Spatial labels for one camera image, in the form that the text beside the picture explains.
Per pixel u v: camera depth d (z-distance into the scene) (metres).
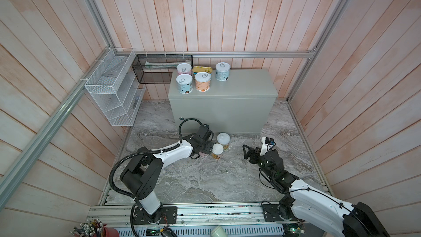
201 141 0.70
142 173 0.45
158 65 0.88
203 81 0.73
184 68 0.79
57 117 0.56
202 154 0.78
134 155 0.44
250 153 0.75
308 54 0.93
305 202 0.54
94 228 0.56
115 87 0.69
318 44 0.90
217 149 0.88
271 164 0.62
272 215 0.73
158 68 1.03
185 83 0.72
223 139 0.91
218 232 0.63
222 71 0.78
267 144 0.73
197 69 0.81
